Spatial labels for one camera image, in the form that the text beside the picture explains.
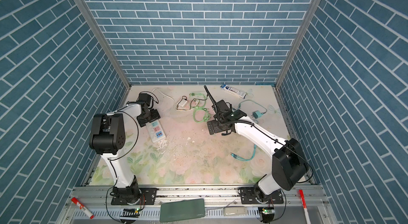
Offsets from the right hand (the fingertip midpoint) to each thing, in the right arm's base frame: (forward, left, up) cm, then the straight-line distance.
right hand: (215, 124), depth 85 cm
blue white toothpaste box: (+36, -11, -11) cm, 39 cm away
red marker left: (-44, +52, -10) cm, 69 cm away
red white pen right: (-32, -43, -12) cm, 55 cm away
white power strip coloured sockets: (-2, +35, -9) cm, 37 cm away
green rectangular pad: (-38, +12, -12) cm, 42 cm away
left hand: (+8, +40, -11) cm, 42 cm away
